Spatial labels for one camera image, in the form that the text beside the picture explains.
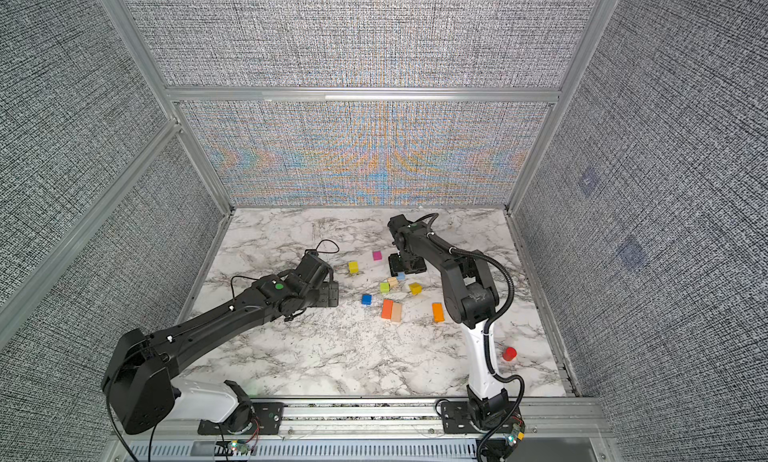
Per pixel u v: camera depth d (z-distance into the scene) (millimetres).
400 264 888
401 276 929
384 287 974
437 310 923
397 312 912
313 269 629
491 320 557
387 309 926
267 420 735
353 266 1023
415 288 960
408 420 747
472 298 566
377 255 1054
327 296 747
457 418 732
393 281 970
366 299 943
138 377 403
